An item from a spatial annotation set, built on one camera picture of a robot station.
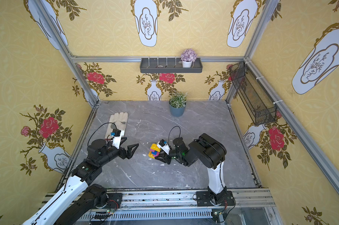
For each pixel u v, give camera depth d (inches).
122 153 26.0
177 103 39.7
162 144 32.0
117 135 25.2
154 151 33.2
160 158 33.8
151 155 34.5
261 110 33.0
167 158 32.2
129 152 26.2
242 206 28.6
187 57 32.3
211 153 20.1
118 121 41.9
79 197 23.0
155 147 32.8
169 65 36.1
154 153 33.9
